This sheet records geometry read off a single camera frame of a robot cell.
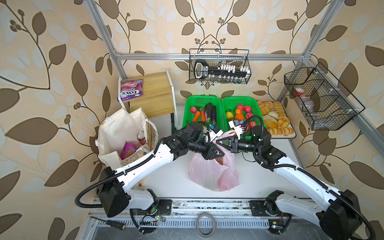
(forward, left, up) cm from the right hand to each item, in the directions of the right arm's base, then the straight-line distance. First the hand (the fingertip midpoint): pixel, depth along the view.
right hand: (217, 143), depth 69 cm
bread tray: (+30, -47, -21) cm, 59 cm away
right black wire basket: (+19, -56, +8) cm, 60 cm away
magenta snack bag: (+5, +47, -12) cm, 49 cm away
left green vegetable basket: (+49, +6, -20) cm, 53 cm away
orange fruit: (+35, -22, -20) cm, 46 cm away
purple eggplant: (+37, -4, -22) cm, 44 cm away
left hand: (-5, -2, -1) cm, 5 cm away
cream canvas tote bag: (+13, +51, -12) cm, 54 cm away
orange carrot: (+38, +8, -23) cm, 45 cm away
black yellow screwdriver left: (-27, +50, -25) cm, 62 cm away
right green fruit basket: (+41, -30, -21) cm, 55 cm away
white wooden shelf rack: (+43, +36, -12) cm, 58 cm away
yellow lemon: (+36, -15, -21) cm, 44 cm away
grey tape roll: (-27, +10, -22) cm, 37 cm away
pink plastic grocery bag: (-10, -1, -11) cm, 15 cm away
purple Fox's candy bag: (+31, +45, +9) cm, 55 cm away
